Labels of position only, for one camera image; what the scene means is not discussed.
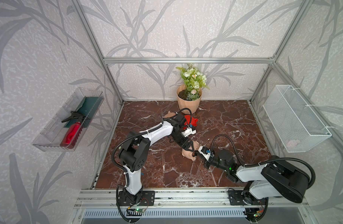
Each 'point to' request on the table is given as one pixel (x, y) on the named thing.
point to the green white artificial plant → (194, 81)
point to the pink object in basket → (291, 143)
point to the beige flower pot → (194, 105)
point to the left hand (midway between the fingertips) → (189, 147)
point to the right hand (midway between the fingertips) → (196, 151)
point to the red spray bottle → (73, 132)
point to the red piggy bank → (187, 121)
